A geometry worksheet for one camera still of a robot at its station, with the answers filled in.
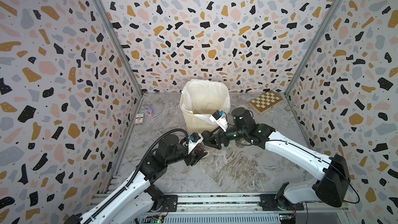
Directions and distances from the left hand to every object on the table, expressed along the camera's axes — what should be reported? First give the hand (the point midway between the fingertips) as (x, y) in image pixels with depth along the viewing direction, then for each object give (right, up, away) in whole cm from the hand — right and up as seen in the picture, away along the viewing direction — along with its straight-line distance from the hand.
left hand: (203, 145), depth 71 cm
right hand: (+3, +3, -2) cm, 5 cm away
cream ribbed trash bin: (-4, +9, +9) cm, 13 cm away
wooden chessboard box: (+43, +21, +42) cm, 64 cm away
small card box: (-44, +10, +32) cm, 55 cm away
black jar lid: (+3, +4, -8) cm, 9 cm away
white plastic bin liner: (-2, +23, +23) cm, 32 cm away
